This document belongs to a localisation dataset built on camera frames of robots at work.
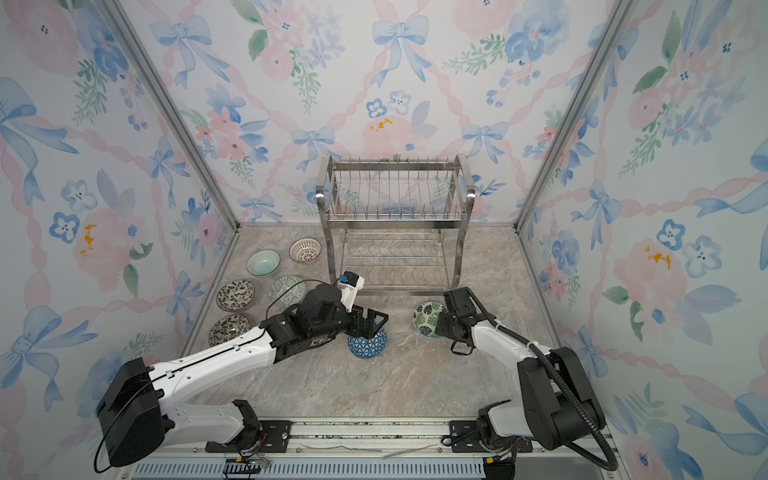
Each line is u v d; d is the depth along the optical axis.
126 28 0.71
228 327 0.90
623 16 0.69
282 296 0.98
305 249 1.10
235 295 0.98
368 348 0.88
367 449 0.73
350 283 0.69
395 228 1.13
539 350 0.46
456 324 0.67
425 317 0.93
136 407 0.39
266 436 0.73
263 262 1.05
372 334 0.67
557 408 0.42
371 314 0.68
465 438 0.72
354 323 0.67
